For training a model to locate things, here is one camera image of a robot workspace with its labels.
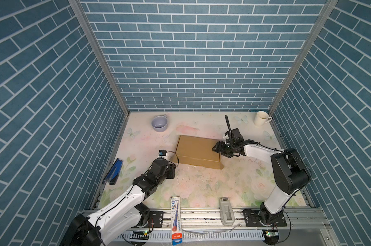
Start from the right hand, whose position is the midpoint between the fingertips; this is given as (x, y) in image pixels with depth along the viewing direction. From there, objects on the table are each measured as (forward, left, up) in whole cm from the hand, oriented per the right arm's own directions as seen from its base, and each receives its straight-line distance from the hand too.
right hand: (216, 150), depth 94 cm
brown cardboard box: (-3, +13, +2) cm, 13 cm away
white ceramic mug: (+26, -31, +5) cm, 41 cm away
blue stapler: (-18, +59, -2) cm, 62 cm away
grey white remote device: (-34, -4, -2) cm, 34 cm away
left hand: (-14, +23, +3) cm, 27 cm away
